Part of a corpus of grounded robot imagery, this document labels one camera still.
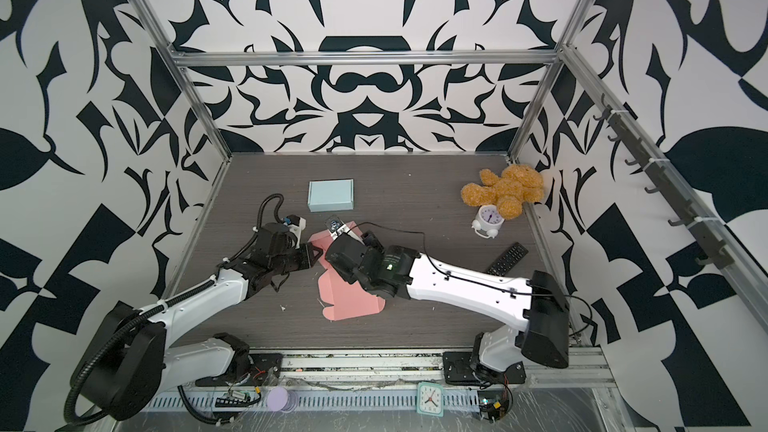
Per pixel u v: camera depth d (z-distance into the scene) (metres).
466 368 0.74
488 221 0.99
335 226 0.61
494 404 0.71
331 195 1.02
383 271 0.50
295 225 0.79
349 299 0.79
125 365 0.40
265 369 0.73
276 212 0.76
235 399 0.73
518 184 1.02
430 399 0.69
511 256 0.92
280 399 0.63
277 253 0.69
